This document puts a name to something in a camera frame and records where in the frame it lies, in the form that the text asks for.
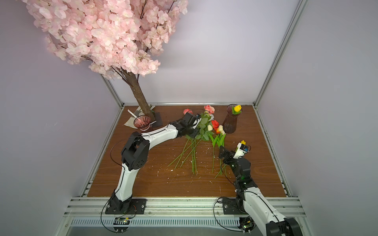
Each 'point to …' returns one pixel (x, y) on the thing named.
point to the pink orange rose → (209, 109)
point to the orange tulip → (219, 140)
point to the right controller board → (246, 223)
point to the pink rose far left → (186, 110)
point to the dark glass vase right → (230, 125)
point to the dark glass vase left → (142, 122)
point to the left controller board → (121, 224)
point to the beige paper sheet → (130, 122)
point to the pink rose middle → (200, 137)
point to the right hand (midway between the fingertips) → (226, 146)
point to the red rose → (215, 124)
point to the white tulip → (214, 141)
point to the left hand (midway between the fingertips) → (198, 129)
